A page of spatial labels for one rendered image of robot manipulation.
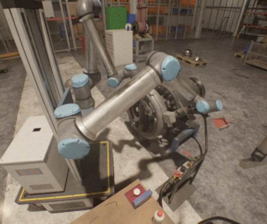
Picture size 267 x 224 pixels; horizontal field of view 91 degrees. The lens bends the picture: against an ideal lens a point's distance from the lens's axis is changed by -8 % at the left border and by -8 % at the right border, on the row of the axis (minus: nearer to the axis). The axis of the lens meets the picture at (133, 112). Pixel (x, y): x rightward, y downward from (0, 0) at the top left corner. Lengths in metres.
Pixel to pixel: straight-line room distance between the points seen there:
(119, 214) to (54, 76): 1.13
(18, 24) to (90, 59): 0.64
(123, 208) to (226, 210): 1.19
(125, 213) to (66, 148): 0.75
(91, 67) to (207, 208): 1.88
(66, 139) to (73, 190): 0.95
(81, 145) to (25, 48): 0.56
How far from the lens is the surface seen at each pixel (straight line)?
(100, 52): 1.13
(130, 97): 0.69
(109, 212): 1.30
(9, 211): 2.21
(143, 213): 1.28
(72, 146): 0.73
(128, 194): 1.33
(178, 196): 1.90
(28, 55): 0.91
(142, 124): 1.84
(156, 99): 1.55
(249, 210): 2.17
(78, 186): 1.61
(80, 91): 1.28
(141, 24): 5.85
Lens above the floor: 1.69
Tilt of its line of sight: 36 degrees down
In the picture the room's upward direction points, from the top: straight up
